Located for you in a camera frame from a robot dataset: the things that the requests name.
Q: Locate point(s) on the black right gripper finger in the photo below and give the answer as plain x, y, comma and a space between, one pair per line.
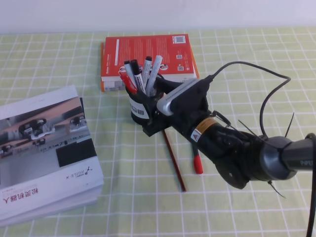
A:
150, 104
165, 86

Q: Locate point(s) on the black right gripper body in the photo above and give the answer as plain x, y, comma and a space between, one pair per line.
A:
191, 116

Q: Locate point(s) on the light grey marker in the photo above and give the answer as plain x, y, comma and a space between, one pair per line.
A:
153, 74

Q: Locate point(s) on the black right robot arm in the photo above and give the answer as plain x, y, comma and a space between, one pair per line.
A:
239, 157

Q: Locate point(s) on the black mesh pen holder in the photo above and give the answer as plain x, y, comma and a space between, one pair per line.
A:
138, 111

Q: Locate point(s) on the red marker in holder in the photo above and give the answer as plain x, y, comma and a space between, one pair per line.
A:
129, 83

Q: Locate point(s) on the red pen on table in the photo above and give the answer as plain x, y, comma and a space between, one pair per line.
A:
197, 161

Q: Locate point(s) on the black capped marker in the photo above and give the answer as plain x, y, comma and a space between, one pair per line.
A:
137, 75

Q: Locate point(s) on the orange red book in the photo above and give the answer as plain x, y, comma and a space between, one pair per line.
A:
178, 63

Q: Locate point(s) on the grey marker dark cap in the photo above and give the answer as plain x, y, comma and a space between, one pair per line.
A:
146, 69

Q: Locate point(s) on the grey marker black cap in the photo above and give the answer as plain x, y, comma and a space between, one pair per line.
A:
128, 69

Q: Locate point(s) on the dark red pencil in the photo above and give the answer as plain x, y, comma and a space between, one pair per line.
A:
175, 165

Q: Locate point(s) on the green checkered tablecloth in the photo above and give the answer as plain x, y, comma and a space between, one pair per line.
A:
141, 196

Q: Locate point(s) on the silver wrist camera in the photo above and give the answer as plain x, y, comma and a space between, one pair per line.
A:
164, 103

